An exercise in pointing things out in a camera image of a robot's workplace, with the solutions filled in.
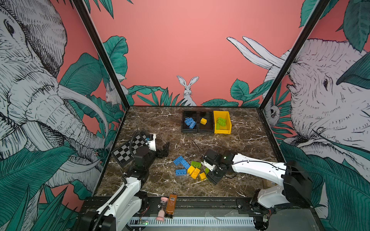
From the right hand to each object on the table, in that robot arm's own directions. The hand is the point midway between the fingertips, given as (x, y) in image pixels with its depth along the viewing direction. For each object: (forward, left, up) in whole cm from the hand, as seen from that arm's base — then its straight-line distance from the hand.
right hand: (212, 176), depth 79 cm
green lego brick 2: (+38, -8, -4) cm, 39 cm away
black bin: (+40, -2, -8) cm, 41 cm away
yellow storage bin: (+46, -14, 0) cm, 48 cm away
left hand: (+17, +28, +11) cm, 35 cm away
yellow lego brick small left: (+4, +12, -3) cm, 13 cm away
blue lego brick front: (+4, +18, -5) cm, 19 cm away
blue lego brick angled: (+11, +20, -4) cm, 24 cm away
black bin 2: (+53, +13, -7) cm, 55 cm away
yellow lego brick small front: (0, +5, -1) cm, 5 cm away
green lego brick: (+42, -11, -3) cm, 43 cm away
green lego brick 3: (+8, +9, -4) cm, 13 cm away
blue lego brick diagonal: (+8, +15, -4) cm, 18 cm away
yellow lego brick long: (+3, +9, -5) cm, 11 cm away
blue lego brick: (+41, +14, -2) cm, 44 cm away
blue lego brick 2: (+38, +11, -2) cm, 39 cm away
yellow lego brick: (+42, +2, -2) cm, 42 cm away
